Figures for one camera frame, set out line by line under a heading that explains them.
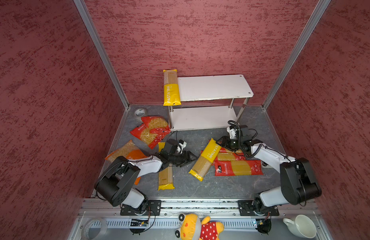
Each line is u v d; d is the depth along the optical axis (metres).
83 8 0.71
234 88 0.83
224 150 0.92
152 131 0.90
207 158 0.87
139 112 1.14
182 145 0.85
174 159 0.75
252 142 0.67
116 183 0.44
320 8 0.71
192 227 0.63
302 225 0.66
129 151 0.89
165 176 0.84
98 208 0.76
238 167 0.86
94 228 0.68
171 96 0.75
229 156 0.90
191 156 0.81
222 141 0.82
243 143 0.70
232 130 0.85
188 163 0.76
